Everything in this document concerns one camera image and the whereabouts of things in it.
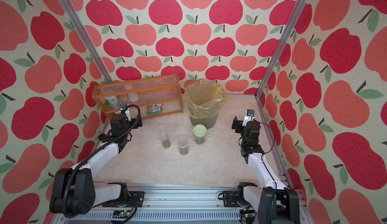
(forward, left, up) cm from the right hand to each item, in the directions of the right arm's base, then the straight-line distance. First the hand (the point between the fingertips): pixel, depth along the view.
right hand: (246, 121), depth 83 cm
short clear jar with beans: (-15, +34, -8) cm, 38 cm away
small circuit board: (-47, +61, -19) cm, 79 cm away
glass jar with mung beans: (-7, +25, -13) cm, 29 cm away
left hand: (-2, +65, 0) cm, 65 cm away
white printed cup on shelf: (+7, +81, +2) cm, 82 cm away
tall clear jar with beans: (-11, +46, -1) cm, 47 cm away
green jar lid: (-5, +26, -6) cm, 27 cm away
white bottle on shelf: (+12, +70, +1) cm, 71 cm away
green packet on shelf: (+15, +61, -13) cm, 64 cm away
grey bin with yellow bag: (+20, +25, -5) cm, 32 cm away
